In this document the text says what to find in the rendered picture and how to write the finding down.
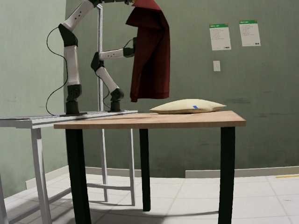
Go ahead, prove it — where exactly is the cream pillow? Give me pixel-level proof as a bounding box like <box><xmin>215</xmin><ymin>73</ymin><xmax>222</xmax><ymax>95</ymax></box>
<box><xmin>150</xmin><ymin>99</ymin><xmax>225</xmax><ymax>114</ymax></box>

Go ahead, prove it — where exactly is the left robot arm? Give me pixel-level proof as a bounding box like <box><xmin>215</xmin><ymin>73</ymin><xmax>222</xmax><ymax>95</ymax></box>
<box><xmin>91</xmin><ymin>37</ymin><xmax>136</xmax><ymax>112</ymax></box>

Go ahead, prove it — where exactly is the dark red pillowcase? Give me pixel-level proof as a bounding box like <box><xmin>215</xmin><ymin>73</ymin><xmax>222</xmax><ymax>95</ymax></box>
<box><xmin>126</xmin><ymin>0</ymin><xmax>170</xmax><ymax>103</ymax></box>

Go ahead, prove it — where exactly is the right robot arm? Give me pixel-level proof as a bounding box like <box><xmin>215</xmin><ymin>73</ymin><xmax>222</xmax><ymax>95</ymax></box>
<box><xmin>58</xmin><ymin>0</ymin><xmax>115</xmax><ymax>117</ymax></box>

